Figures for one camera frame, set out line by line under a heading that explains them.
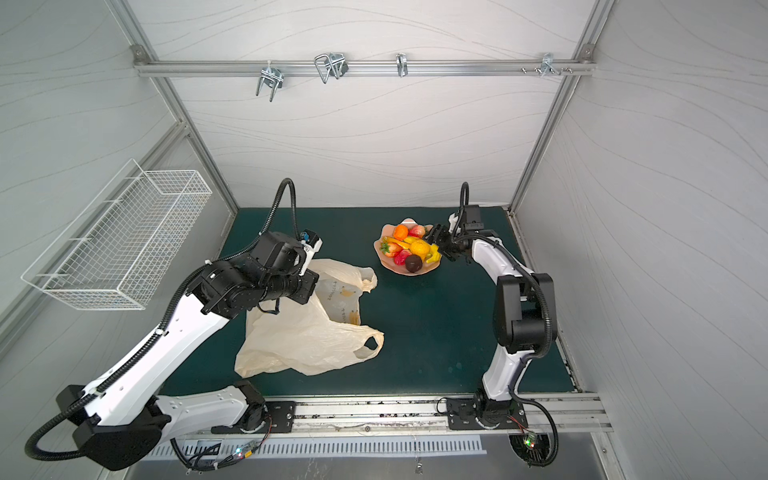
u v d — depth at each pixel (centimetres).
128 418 39
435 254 98
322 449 70
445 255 87
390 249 101
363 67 78
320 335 68
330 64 77
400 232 105
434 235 86
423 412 75
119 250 69
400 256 101
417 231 105
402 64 78
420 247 99
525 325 49
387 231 108
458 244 70
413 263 98
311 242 60
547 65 77
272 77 80
